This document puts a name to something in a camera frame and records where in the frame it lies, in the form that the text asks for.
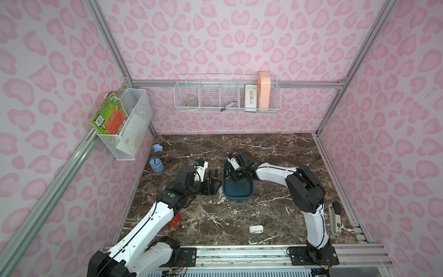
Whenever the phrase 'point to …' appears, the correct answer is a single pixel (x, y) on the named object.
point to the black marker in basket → (232, 103)
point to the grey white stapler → (334, 209)
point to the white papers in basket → (132, 137)
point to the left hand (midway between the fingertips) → (216, 180)
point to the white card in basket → (250, 97)
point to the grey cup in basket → (191, 103)
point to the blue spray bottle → (156, 163)
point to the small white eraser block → (258, 229)
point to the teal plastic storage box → (241, 190)
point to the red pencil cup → (175, 220)
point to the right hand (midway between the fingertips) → (231, 173)
